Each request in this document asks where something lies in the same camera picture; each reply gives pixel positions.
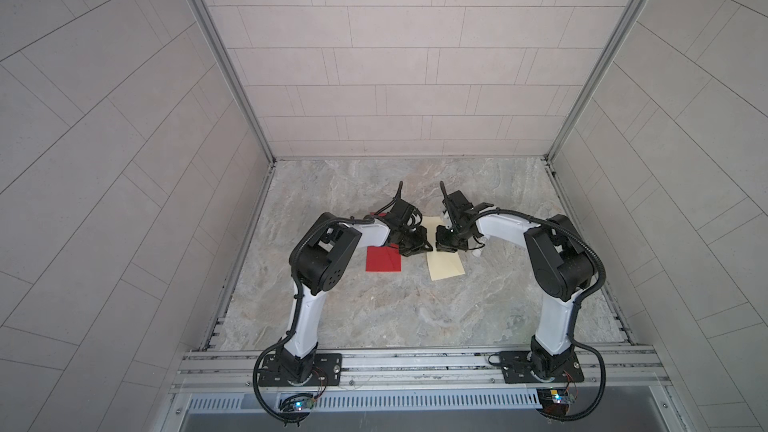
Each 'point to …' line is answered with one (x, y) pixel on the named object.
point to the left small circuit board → (301, 404)
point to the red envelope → (386, 258)
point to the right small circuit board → (554, 400)
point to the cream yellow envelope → (442, 264)
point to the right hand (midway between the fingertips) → (435, 248)
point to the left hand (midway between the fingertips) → (438, 244)
